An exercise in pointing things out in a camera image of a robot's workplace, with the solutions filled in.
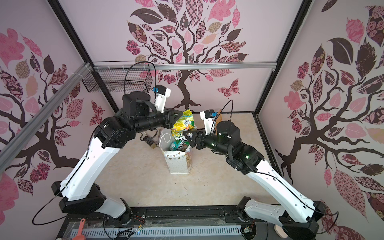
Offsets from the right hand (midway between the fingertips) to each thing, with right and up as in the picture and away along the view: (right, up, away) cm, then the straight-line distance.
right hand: (188, 130), depth 59 cm
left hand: (-3, +6, -2) cm, 7 cm away
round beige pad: (+43, -48, +10) cm, 65 cm away
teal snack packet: (-8, -10, +26) cm, 29 cm away
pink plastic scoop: (-51, -50, +9) cm, 72 cm away
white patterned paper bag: (-6, -16, +15) cm, 23 cm away
